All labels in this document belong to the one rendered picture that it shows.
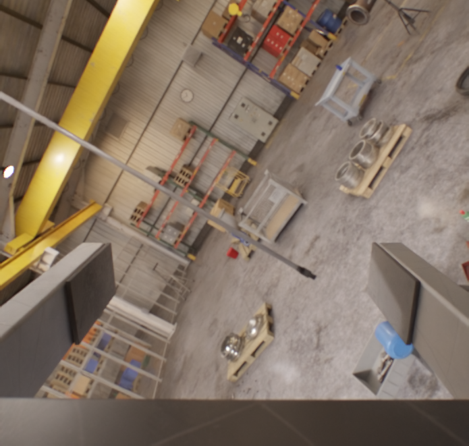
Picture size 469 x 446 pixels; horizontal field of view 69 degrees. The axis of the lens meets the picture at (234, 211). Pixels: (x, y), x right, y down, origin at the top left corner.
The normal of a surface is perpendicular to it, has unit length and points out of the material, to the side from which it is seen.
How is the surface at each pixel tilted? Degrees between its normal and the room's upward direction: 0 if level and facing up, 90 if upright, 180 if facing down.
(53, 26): 90
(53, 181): 90
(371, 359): 90
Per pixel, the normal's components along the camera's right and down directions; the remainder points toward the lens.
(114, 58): 0.04, 0.27
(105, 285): 1.00, 0.00
